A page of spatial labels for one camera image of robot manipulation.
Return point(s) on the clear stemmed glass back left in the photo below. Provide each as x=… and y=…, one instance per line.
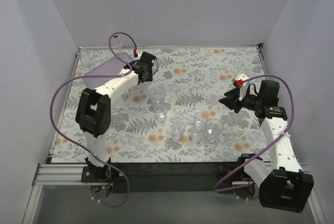
x=85, y=59

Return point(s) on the large clear tumbler right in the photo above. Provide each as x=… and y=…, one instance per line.
x=213, y=129

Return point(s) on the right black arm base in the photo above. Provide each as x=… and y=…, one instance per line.
x=239, y=185

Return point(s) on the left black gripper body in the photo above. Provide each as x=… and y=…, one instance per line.
x=150, y=58

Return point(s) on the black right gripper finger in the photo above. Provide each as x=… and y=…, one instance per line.
x=232, y=103
x=233, y=93

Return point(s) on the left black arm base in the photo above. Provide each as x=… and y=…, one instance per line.
x=103, y=180

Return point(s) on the floral patterned tablecloth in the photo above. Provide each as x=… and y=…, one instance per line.
x=194, y=80

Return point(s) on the small clear glass right back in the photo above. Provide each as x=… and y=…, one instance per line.
x=199, y=120

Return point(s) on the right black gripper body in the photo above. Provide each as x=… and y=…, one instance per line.
x=237, y=100

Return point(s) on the large clear tumbler centre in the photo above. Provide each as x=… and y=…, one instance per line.
x=157, y=95

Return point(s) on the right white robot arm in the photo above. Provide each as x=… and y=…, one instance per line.
x=283, y=185

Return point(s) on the large clear tumbler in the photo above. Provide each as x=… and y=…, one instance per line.
x=213, y=129
x=157, y=95

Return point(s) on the clear tumbler centre front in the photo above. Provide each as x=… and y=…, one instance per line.
x=178, y=129

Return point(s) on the clear champagne flute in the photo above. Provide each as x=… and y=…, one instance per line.
x=116, y=40

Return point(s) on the small clear glass centre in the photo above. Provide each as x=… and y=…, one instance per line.
x=161, y=112

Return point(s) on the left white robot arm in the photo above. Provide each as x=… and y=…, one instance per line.
x=104, y=85

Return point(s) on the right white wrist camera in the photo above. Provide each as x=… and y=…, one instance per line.
x=239, y=81

